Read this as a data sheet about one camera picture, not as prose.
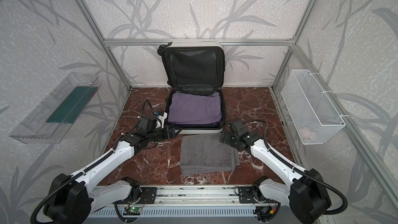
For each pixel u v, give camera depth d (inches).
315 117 23.8
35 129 23.5
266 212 29.3
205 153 33.5
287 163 17.7
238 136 24.6
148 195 29.0
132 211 28.0
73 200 15.3
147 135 25.1
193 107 40.1
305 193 15.3
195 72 38.6
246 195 28.9
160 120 26.6
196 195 29.7
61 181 15.9
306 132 28.4
